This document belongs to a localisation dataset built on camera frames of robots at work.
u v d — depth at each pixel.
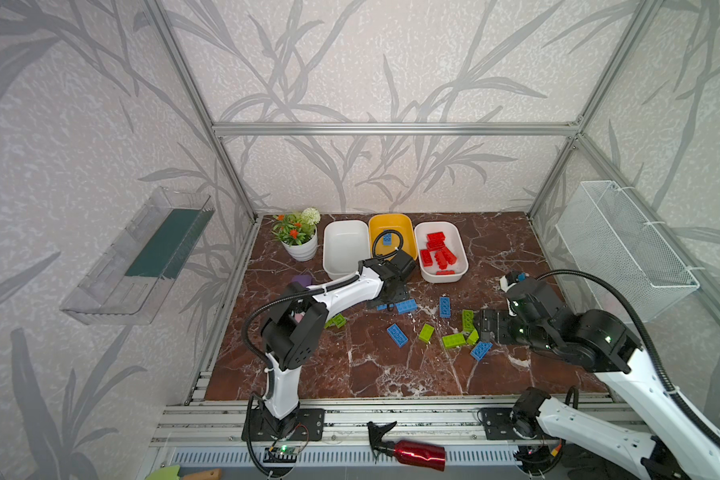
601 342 0.41
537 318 0.48
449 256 1.05
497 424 0.74
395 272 0.69
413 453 0.67
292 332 0.49
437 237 1.12
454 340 0.87
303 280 1.02
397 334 0.89
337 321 0.91
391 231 0.81
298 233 0.96
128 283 0.63
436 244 1.09
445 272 1.01
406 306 0.94
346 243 1.09
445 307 0.92
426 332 0.89
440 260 1.05
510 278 0.60
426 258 1.05
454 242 1.08
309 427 0.73
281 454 0.72
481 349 0.85
